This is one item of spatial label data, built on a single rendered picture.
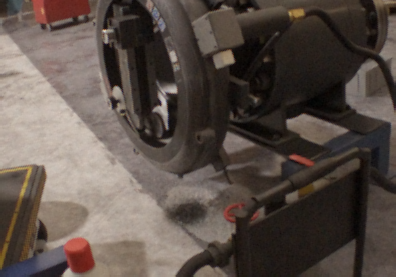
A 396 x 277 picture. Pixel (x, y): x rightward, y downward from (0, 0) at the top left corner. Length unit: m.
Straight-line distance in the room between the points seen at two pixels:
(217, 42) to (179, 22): 0.15
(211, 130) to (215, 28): 0.32
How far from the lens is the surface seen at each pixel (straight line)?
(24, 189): 1.67
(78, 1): 7.07
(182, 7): 1.41
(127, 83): 1.72
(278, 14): 1.44
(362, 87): 3.06
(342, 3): 1.92
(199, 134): 1.44
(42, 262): 0.80
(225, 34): 1.29
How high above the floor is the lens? 1.03
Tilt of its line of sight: 23 degrees down
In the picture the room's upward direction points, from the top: 6 degrees counter-clockwise
